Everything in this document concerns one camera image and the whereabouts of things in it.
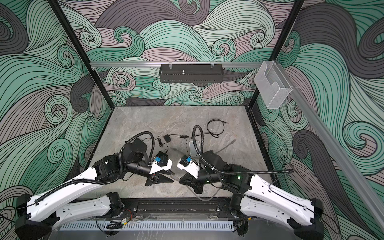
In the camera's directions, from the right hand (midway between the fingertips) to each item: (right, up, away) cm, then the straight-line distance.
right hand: (181, 181), depth 61 cm
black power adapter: (-11, +12, +39) cm, 42 cm away
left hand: (-3, +3, -1) cm, 4 cm away
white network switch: (+6, +5, +34) cm, 35 cm away
